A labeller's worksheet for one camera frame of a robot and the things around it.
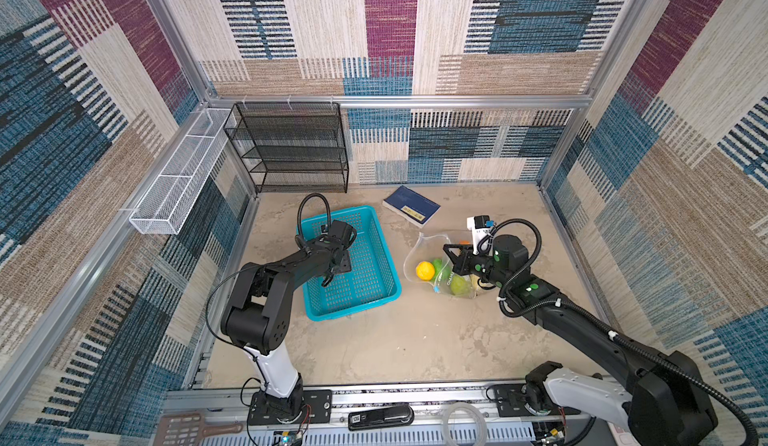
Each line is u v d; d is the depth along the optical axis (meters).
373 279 0.96
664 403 0.40
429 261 0.91
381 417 0.69
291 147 1.09
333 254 0.70
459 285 0.87
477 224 0.71
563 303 0.54
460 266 0.70
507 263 0.61
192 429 0.71
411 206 1.12
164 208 0.91
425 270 0.87
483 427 0.69
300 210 0.80
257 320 0.48
